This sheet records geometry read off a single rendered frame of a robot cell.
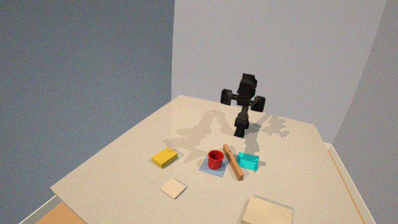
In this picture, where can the yellow rectangular block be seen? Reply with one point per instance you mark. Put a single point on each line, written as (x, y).
(164, 157)

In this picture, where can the beige flat square tile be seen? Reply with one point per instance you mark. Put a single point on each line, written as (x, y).
(173, 188)

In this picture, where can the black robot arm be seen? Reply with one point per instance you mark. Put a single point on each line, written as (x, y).
(247, 84)

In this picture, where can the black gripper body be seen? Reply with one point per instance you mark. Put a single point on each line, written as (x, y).
(243, 99)

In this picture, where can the brown wooden bar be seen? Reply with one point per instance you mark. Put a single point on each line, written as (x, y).
(232, 161)

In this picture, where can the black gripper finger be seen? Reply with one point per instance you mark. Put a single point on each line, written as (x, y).
(227, 97)
(256, 104)

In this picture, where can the tan flat rectangular slab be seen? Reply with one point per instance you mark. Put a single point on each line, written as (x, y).
(259, 211)

